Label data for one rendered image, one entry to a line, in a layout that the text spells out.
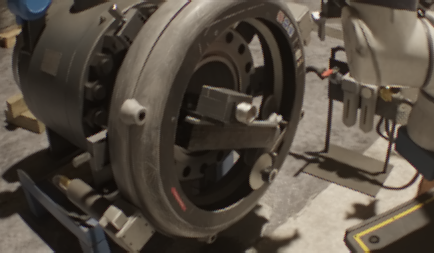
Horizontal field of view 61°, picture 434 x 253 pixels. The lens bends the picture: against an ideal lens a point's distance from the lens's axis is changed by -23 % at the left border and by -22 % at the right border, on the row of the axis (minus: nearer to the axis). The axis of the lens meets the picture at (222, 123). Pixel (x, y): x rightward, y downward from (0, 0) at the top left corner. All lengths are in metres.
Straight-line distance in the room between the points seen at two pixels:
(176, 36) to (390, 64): 0.46
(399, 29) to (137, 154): 0.61
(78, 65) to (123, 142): 0.39
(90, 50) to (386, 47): 0.82
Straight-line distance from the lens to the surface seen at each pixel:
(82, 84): 1.25
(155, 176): 1.00
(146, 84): 0.94
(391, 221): 1.33
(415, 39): 0.81
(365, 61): 0.77
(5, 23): 5.18
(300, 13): 1.46
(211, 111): 1.03
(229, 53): 1.31
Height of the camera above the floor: 1.16
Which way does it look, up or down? 28 degrees down
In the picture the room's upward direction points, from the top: 1 degrees counter-clockwise
